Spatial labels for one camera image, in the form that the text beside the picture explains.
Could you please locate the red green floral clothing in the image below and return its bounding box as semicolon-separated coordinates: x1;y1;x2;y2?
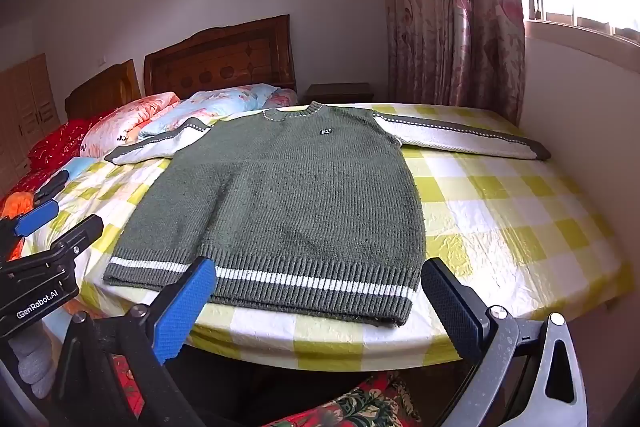
111;352;441;427

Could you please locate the light wooden wardrobe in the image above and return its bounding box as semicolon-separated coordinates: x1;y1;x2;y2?
0;53;61;198

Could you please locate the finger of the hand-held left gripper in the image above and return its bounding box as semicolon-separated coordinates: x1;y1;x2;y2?
10;199;61;239
31;169;71;202

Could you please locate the green knit sweater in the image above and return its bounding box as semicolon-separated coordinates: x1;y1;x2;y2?
102;101;552;328

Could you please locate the dark wooden nightstand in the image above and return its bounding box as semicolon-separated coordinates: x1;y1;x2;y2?
306;82;376;106

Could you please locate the pink floral curtain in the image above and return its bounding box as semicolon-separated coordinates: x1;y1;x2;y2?
375;0;528;128

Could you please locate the pink floral pillow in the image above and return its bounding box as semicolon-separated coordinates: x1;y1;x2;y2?
80;92;181;158

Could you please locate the large dark wooden headboard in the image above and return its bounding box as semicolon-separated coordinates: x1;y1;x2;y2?
143;14;297;100

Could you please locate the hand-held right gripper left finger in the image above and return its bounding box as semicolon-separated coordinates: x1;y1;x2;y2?
52;256;217;427

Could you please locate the small wooden headboard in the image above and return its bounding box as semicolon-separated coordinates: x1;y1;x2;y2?
64;59;142;120

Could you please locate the bed with yellow checked sheet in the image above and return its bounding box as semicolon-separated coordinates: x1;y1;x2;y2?
30;103;633;373

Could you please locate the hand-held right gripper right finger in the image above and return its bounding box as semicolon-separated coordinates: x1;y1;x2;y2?
421;257;588;427

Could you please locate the red patterned quilt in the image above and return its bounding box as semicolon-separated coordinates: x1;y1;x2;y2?
27;117;108;170

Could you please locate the person's left hand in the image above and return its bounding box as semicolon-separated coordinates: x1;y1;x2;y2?
9;326;55;400

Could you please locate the orange cloth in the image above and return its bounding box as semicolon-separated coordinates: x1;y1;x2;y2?
0;189;32;260

